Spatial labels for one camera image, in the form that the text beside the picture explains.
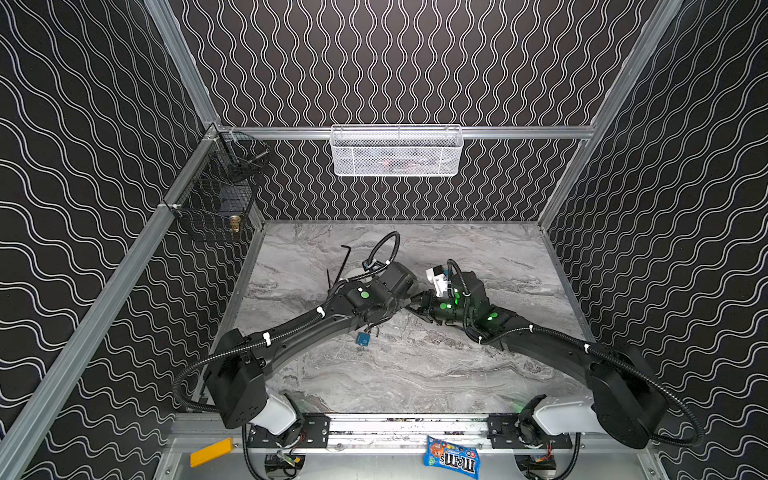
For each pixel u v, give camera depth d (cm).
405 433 75
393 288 59
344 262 108
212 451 72
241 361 47
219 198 95
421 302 73
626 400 42
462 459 70
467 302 63
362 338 90
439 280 76
